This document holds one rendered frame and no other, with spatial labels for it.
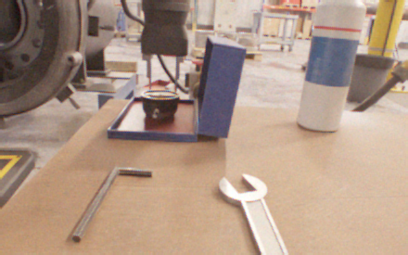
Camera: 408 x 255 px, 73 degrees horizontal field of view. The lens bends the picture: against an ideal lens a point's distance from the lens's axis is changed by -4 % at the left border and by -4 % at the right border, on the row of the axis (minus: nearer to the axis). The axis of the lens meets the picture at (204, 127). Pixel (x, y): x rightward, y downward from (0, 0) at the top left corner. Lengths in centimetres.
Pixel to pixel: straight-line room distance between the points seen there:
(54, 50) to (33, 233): 92
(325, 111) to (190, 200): 26
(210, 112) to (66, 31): 81
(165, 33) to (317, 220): 33
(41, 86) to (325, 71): 96
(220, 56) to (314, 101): 17
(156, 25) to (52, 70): 71
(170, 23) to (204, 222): 31
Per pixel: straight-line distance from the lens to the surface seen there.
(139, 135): 36
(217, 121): 34
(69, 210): 25
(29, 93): 119
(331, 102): 44
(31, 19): 127
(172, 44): 46
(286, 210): 26
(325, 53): 43
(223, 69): 33
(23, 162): 68
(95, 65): 189
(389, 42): 393
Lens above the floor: 61
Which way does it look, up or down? 21 degrees down
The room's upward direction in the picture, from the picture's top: 4 degrees clockwise
